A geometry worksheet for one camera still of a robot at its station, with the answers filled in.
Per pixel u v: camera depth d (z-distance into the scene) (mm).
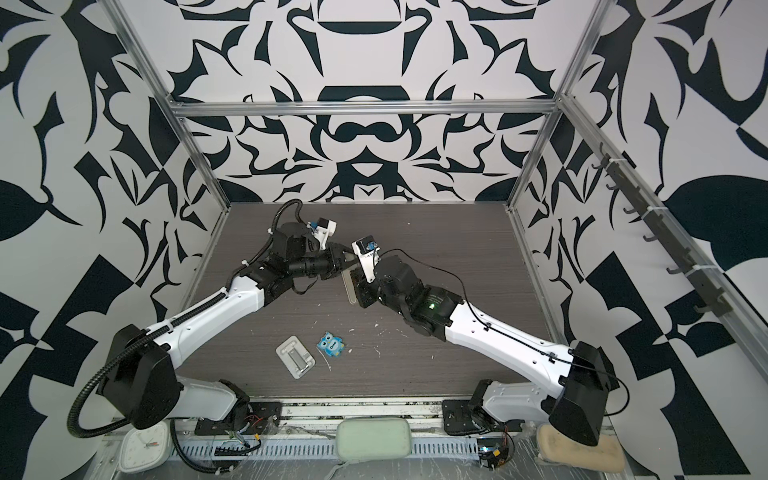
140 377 410
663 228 547
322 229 739
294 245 617
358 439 694
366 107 909
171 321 453
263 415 743
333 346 847
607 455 661
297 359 823
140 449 683
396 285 522
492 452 710
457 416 743
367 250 604
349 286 716
